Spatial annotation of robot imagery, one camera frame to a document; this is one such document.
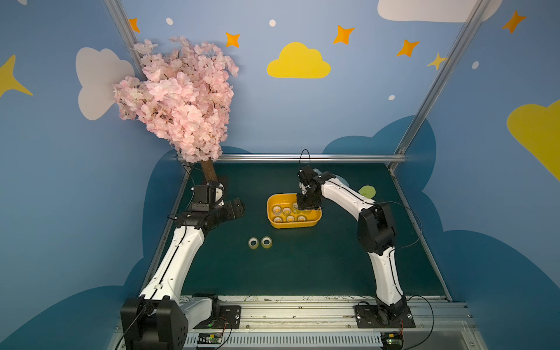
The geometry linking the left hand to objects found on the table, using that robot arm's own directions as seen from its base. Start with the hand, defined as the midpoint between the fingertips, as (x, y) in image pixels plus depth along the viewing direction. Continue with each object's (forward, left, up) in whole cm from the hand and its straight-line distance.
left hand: (234, 206), depth 82 cm
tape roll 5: (+5, -24, -6) cm, 25 cm away
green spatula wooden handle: (+24, -63, -19) cm, 70 cm away
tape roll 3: (+6, -22, -18) cm, 29 cm away
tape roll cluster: (-7, -6, -18) cm, 20 cm away
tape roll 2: (+10, -21, -18) cm, 29 cm away
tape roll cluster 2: (-6, -12, -18) cm, 23 cm away
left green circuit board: (-40, +5, -20) cm, 45 cm away
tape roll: (+5, -17, -17) cm, 25 cm away
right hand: (+10, -28, -13) cm, 32 cm away
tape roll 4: (+5, -28, -17) cm, 33 cm away
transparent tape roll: (+10, -16, -18) cm, 26 cm away
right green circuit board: (-39, -57, -21) cm, 72 cm away
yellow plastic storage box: (+7, -33, -19) cm, 39 cm away
